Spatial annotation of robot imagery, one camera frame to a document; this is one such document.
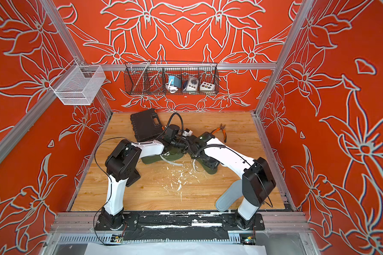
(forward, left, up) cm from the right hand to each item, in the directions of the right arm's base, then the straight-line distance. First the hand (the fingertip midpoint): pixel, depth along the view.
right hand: (216, 160), depth 80 cm
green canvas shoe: (+4, +23, -1) cm, 24 cm away
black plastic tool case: (+32, +45, -9) cm, 56 cm away
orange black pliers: (+33, -8, -12) cm, 36 cm away
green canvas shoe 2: (0, +3, -10) cm, 11 cm away
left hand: (+9, +8, -2) cm, 12 cm away
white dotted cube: (+41, +5, +17) cm, 45 cm away
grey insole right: (-10, -10, -17) cm, 22 cm away
